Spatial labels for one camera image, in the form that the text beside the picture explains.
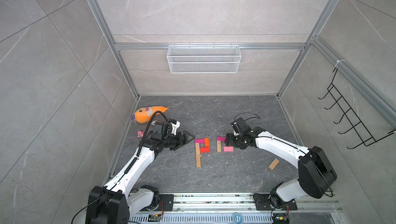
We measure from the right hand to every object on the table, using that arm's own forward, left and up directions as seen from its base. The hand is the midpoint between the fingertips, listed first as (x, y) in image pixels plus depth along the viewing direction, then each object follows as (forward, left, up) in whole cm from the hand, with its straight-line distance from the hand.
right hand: (230, 142), depth 88 cm
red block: (-2, +15, -6) cm, 16 cm away
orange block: (+3, +14, -5) cm, 15 cm away
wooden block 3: (+1, +6, -5) cm, 8 cm away
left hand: (-2, +22, +10) cm, 24 cm away
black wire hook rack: (-12, -48, +27) cm, 56 cm away
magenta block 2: (+6, +4, -6) cm, 9 cm away
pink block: (-2, +1, -5) cm, 5 cm away
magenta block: (+4, +18, -6) cm, 19 cm away
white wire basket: (+49, +14, +24) cm, 56 cm away
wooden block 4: (-11, -24, -5) cm, 27 cm away
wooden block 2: (-7, +19, -6) cm, 21 cm away
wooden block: (-3, +19, -5) cm, 20 cm away
